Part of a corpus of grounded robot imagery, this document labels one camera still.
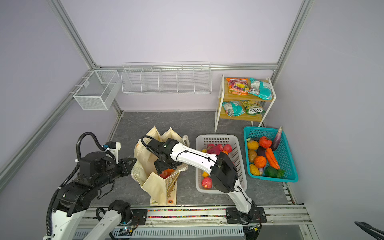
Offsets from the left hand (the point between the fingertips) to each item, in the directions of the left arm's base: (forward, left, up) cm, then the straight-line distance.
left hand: (136, 162), depth 66 cm
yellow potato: (+17, -64, -20) cm, 69 cm away
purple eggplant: (+18, -79, -18) cm, 83 cm away
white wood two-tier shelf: (+39, -61, -9) cm, 73 cm away
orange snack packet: (+37, -53, +11) cm, 65 cm away
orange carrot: (+8, -74, -23) cm, 78 cm away
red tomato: (+16, -70, -17) cm, 74 cm away
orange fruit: (+3, -11, -19) cm, 22 cm away
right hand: (+3, -11, -16) cm, 20 cm away
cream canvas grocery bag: (-10, -10, -14) cm, 19 cm away
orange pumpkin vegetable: (+4, -63, -17) cm, 65 cm away
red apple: (+1, -9, -20) cm, 22 cm away
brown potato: (+10, -62, -21) cm, 66 cm away
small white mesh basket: (+54, +35, -1) cm, 64 cm away
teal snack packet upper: (+35, -65, +10) cm, 74 cm away
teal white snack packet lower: (+37, -53, -7) cm, 65 cm away
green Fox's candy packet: (+37, -66, -7) cm, 76 cm away
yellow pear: (0, -32, -22) cm, 39 cm away
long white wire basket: (+58, -10, +4) cm, 59 cm away
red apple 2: (-5, -32, -19) cm, 38 cm away
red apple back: (+16, -47, -21) cm, 54 cm away
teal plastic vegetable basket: (+10, -80, -20) cm, 83 cm away
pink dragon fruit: (+13, -37, -15) cm, 41 cm away
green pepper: (-1, -69, -20) cm, 72 cm away
